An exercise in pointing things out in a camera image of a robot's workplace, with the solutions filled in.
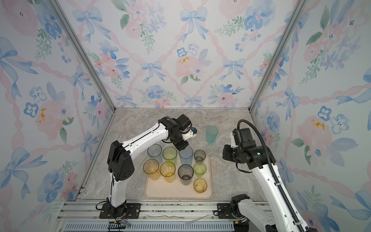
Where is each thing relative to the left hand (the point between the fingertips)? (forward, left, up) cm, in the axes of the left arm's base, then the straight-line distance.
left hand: (185, 146), depth 84 cm
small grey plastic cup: (0, -9, -10) cm, 14 cm away
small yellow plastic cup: (-18, -9, -12) cm, 23 cm away
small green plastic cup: (-9, -9, -12) cm, 17 cm away
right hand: (-8, -21, +9) cm, 24 cm away
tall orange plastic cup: (-10, +20, -7) cm, 23 cm away
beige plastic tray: (-20, +15, -13) cm, 28 cm away
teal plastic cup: (+11, -17, -3) cm, 20 cm away
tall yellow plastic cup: (-11, +10, -6) cm, 16 cm away
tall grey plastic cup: (-12, 0, -8) cm, 15 cm away
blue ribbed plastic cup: (-7, -1, +2) cm, 7 cm away
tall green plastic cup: (-3, +9, -4) cm, 10 cm away
